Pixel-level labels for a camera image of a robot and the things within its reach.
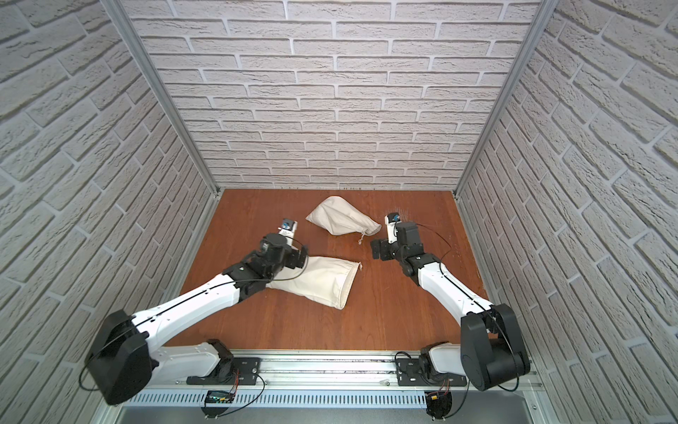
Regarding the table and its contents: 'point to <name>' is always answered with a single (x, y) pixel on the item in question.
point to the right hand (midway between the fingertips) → (379, 239)
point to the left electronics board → (217, 397)
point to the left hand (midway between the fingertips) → (290, 234)
